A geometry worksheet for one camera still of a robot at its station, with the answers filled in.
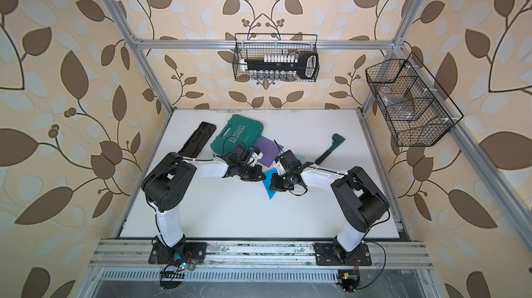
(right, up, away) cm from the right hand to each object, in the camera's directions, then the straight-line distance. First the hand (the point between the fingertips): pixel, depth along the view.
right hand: (270, 187), depth 90 cm
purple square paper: (-1, +15, +18) cm, 23 cm away
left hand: (-3, +5, +3) cm, 7 cm away
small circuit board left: (-33, -25, -22) cm, 46 cm away
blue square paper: (-1, +1, +5) cm, 5 cm away
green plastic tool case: (-17, +24, +15) cm, 33 cm away
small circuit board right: (+28, -29, -17) cm, 44 cm away
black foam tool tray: (-37, +20, +15) cm, 45 cm away
